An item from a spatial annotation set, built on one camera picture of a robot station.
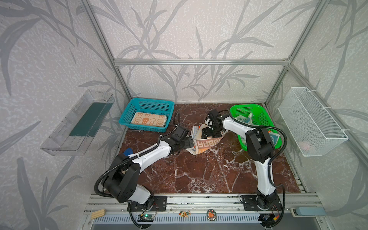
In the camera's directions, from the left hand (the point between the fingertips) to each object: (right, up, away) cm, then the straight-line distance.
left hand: (188, 138), depth 89 cm
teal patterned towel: (+44, +11, +16) cm, 49 cm away
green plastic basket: (+54, +13, +19) cm, 59 cm away
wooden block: (-45, -35, -18) cm, 59 cm away
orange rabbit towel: (-30, +11, +19) cm, 38 cm away
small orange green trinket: (-1, -35, -18) cm, 39 cm away
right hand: (+12, +3, +10) cm, 16 cm away
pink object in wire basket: (+60, -1, -16) cm, 63 cm away
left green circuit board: (-21, -37, -18) cm, 46 cm away
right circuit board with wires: (+42, -38, -18) cm, 59 cm away
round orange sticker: (+12, -35, -18) cm, 42 cm away
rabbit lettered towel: (+8, -5, +4) cm, 11 cm away
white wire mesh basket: (+56, +7, -28) cm, 63 cm away
